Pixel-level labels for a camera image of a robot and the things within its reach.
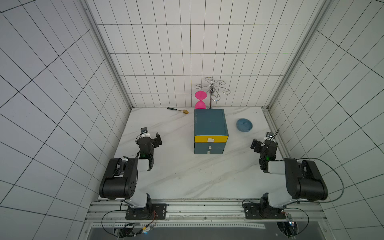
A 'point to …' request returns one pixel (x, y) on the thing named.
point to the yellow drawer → (210, 139)
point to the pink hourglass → (201, 95)
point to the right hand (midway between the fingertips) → (257, 138)
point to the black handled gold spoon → (184, 111)
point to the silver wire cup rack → (214, 87)
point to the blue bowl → (244, 125)
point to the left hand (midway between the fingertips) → (150, 136)
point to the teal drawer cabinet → (210, 131)
